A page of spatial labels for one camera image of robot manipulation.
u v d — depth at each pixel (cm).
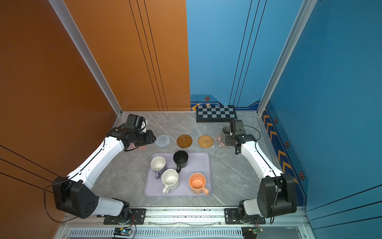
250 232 70
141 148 69
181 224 71
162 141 102
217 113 115
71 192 40
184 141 102
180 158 88
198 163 92
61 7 70
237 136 63
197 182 83
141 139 68
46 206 45
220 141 102
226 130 96
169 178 85
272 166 47
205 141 102
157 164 89
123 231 71
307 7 70
